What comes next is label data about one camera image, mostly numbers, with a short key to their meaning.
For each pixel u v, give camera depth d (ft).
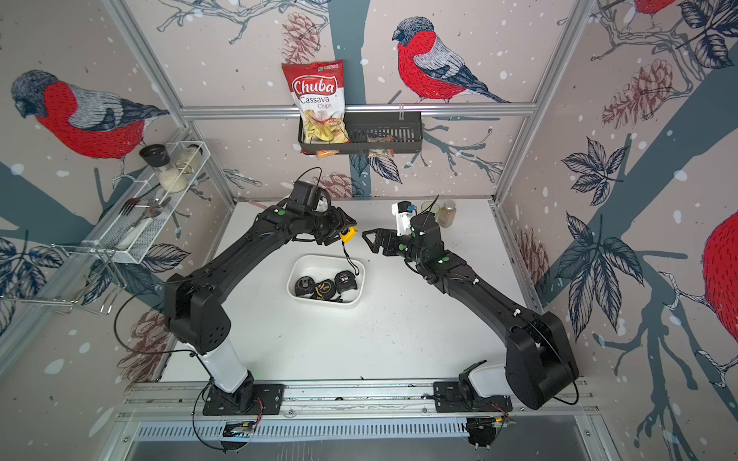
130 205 2.31
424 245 2.00
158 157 2.42
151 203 2.52
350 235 2.66
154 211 2.32
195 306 1.45
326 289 2.95
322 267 3.27
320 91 2.67
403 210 2.35
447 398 2.39
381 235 2.29
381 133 3.51
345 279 3.03
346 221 2.60
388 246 2.29
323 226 2.34
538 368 1.35
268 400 2.40
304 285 3.03
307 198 2.17
